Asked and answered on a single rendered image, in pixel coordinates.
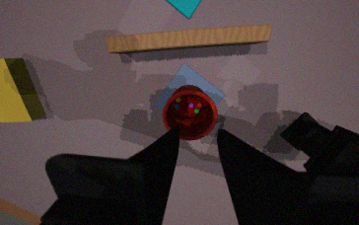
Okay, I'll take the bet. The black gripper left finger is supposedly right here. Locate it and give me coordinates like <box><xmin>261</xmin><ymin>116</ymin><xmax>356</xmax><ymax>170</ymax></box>
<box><xmin>45</xmin><ymin>126</ymin><xmax>180</xmax><ymax>225</ymax></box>

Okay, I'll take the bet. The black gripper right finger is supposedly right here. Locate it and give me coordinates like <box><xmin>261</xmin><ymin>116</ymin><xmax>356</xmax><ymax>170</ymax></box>
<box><xmin>217</xmin><ymin>129</ymin><xmax>359</xmax><ymax>225</ymax></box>

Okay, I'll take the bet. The dark red translucent cup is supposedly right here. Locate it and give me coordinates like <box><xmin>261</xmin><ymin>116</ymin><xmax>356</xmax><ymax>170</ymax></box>
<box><xmin>163</xmin><ymin>85</ymin><xmax>218</xmax><ymax>140</ymax></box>

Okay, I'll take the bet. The tan wooden flat bar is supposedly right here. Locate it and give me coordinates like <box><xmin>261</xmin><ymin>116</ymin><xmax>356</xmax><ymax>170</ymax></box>
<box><xmin>106</xmin><ymin>24</ymin><xmax>272</xmax><ymax>54</ymax></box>

